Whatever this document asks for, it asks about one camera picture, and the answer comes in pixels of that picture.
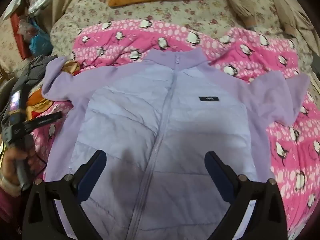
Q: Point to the clear plastic bag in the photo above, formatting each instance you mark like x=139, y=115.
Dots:
x=38, y=2

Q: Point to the orange cartoon print cloth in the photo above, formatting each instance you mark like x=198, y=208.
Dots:
x=40, y=100

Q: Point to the floral bedspread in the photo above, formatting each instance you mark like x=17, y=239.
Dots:
x=190, y=12

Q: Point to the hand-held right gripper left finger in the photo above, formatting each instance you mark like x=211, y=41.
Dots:
x=93, y=177

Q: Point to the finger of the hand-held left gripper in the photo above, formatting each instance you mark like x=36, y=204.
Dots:
x=42, y=121

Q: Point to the person's left hand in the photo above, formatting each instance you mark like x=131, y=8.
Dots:
x=10, y=165

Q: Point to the lilac zip-up jacket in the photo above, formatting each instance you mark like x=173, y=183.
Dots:
x=140, y=120

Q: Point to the pink penguin print blanket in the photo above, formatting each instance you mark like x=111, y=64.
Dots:
x=250, y=52

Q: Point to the blue plastic bag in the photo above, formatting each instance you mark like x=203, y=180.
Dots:
x=40, y=43

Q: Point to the grey puffer jacket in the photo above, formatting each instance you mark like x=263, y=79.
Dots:
x=35, y=70

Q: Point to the beige quilted garment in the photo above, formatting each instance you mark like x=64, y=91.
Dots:
x=250, y=0

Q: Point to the red box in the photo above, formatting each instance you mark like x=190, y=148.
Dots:
x=20, y=35

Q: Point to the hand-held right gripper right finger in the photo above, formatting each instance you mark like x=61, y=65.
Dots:
x=219, y=177

